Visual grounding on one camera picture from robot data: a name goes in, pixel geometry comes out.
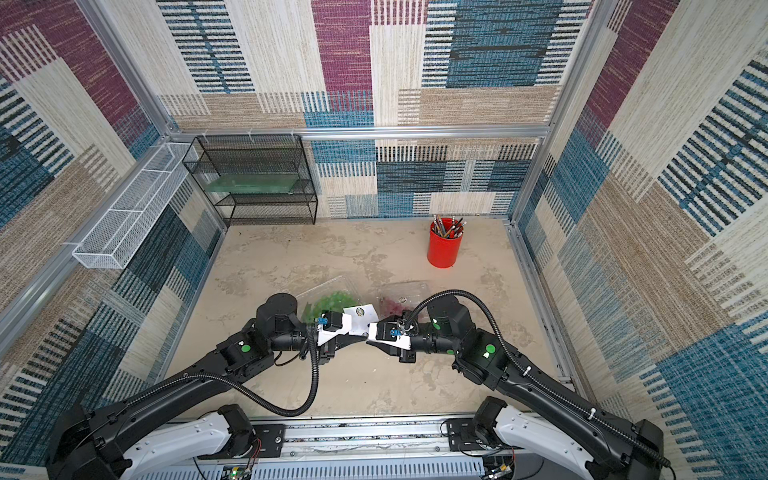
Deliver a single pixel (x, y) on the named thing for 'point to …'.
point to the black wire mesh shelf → (256, 154)
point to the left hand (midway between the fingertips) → (364, 334)
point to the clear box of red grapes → (401, 296)
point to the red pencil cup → (444, 242)
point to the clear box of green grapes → (332, 296)
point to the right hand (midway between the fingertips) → (377, 330)
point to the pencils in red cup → (455, 231)
